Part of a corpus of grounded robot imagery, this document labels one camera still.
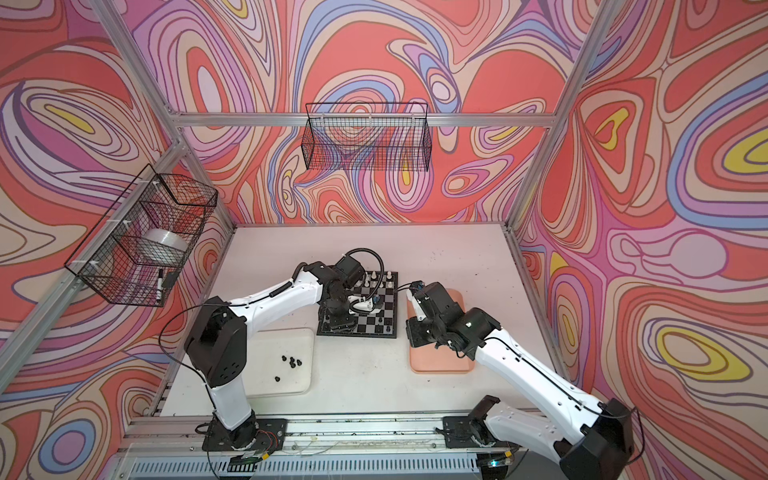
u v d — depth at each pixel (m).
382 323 0.91
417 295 0.59
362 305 0.77
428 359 0.88
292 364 0.84
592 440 0.38
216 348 0.47
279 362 0.85
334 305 0.72
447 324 0.55
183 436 0.75
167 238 0.73
